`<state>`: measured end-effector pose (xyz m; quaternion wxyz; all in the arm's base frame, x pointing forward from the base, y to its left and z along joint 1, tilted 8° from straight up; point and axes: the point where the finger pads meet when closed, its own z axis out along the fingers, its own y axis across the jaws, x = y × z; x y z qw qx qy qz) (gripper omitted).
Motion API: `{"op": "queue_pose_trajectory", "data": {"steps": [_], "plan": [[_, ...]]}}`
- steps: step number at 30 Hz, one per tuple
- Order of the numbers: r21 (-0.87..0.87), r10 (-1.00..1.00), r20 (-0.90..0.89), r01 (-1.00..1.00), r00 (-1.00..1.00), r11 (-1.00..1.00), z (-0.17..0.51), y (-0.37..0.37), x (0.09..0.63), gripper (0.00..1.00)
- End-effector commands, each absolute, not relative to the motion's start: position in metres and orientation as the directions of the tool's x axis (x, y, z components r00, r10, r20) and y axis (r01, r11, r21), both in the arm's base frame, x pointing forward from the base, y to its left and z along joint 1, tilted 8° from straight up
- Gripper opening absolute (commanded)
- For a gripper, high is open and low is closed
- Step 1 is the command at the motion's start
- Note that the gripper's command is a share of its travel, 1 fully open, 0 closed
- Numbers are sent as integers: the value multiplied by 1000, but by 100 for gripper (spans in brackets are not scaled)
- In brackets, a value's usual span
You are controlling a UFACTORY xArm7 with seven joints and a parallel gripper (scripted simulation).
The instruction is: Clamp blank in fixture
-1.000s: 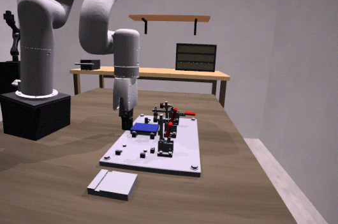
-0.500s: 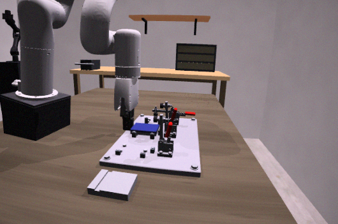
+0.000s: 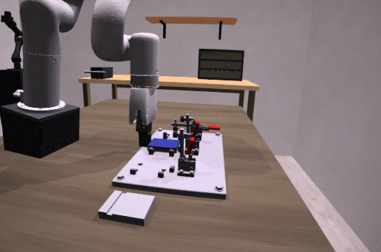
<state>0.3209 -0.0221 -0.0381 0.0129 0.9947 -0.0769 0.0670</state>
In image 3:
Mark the blue rectangular block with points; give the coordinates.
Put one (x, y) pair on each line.
(164, 145)

